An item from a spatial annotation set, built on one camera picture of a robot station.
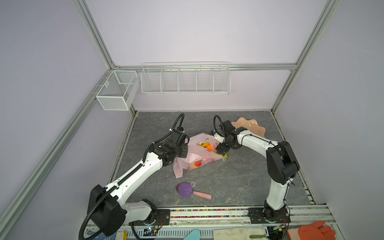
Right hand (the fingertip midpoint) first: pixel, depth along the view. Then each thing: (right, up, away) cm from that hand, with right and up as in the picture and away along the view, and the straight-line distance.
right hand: (224, 145), depth 95 cm
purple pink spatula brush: (-24, -22, -15) cm, 36 cm away
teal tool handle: (-18, -38, -26) cm, 50 cm away
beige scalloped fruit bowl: (+22, +13, +13) cm, 29 cm away
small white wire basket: (-72, +36, +5) cm, 80 cm away
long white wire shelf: (-25, +46, +7) cm, 53 cm away
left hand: (-25, 0, -15) cm, 30 cm away
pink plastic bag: (-15, -2, -7) cm, 17 cm away
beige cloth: (+2, -38, -26) cm, 46 cm away
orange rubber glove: (+38, -36, -27) cm, 59 cm away
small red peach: (-17, -10, -8) cm, 21 cm away
